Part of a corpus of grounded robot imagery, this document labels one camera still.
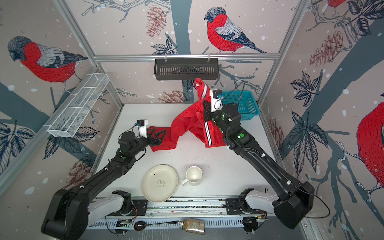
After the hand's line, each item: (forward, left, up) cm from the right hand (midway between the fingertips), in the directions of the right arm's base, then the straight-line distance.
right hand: (203, 102), depth 68 cm
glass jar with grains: (-44, +4, -34) cm, 56 cm away
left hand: (-5, +24, -17) cm, 30 cm away
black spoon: (-45, +28, -36) cm, 64 cm away
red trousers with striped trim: (0, +7, -11) cm, 13 cm away
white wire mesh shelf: (-7, +67, -6) cm, 67 cm away
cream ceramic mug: (-21, +5, -37) cm, 42 cm away
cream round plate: (-26, +24, -38) cm, 52 cm away
